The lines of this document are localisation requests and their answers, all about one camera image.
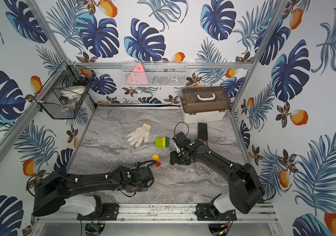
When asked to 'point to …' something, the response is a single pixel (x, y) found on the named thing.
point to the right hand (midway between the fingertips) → (174, 161)
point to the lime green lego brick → (158, 142)
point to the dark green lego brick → (167, 142)
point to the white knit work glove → (136, 136)
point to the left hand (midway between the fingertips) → (145, 186)
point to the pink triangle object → (138, 76)
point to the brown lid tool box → (204, 104)
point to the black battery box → (202, 131)
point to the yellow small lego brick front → (155, 157)
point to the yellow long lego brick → (164, 142)
